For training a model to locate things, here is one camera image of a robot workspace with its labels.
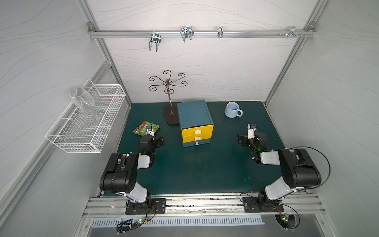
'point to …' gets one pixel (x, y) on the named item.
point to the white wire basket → (88, 130)
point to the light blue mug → (231, 110)
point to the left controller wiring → (129, 224)
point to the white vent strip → (179, 221)
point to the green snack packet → (141, 128)
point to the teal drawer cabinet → (197, 125)
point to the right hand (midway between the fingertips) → (247, 132)
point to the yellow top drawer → (196, 130)
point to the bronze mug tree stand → (170, 112)
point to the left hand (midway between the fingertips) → (154, 134)
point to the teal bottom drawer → (196, 142)
